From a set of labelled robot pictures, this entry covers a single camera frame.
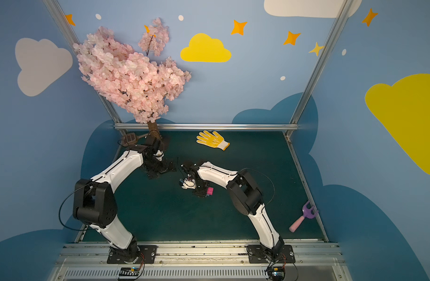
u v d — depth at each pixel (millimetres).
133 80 719
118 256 730
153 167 752
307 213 861
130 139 1151
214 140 1188
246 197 544
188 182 841
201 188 811
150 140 745
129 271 730
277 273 731
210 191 861
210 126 1364
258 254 743
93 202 461
